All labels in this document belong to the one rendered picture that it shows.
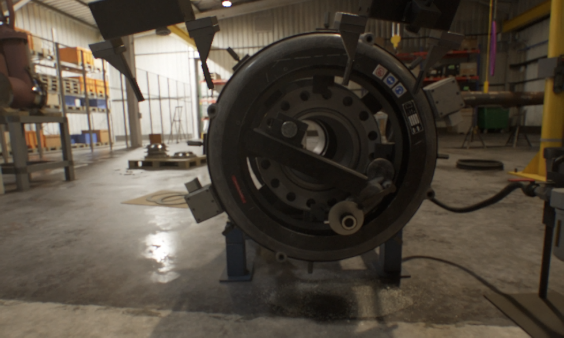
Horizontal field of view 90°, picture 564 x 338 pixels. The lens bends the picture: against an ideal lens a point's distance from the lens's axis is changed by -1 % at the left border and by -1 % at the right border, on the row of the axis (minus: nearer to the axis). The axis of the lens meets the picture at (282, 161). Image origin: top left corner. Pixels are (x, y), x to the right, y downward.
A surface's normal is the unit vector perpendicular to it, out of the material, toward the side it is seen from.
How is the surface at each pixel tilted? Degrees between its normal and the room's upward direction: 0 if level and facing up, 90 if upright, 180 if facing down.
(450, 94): 90
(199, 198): 90
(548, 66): 90
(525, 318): 0
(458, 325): 0
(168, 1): 114
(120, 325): 0
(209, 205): 90
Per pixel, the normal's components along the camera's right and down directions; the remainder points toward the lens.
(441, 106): 0.00, 0.13
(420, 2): 0.18, -0.61
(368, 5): -0.98, -0.07
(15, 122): 0.99, -0.01
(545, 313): -0.03, -0.99
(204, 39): -0.08, 0.52
